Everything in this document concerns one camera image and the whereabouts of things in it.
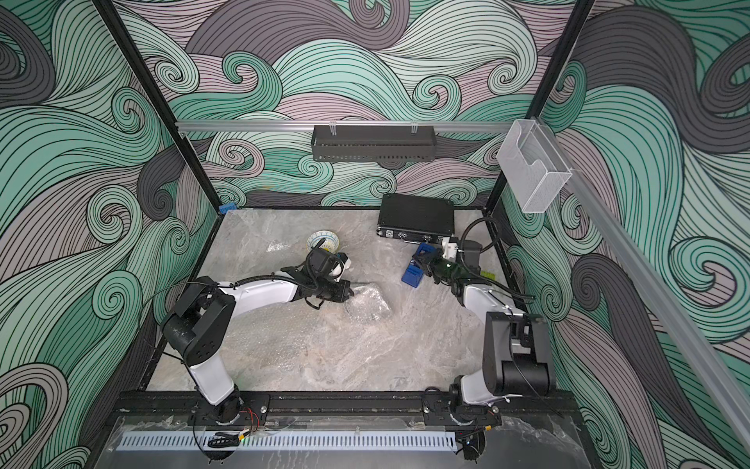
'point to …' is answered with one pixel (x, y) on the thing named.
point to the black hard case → (415, 219)
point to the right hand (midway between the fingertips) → (410, 256)
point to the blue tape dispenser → (412, 274)
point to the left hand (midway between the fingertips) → (354, 291)
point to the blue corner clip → (225, 208)
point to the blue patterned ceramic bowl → (367, 306)
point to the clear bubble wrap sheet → (377, 338)
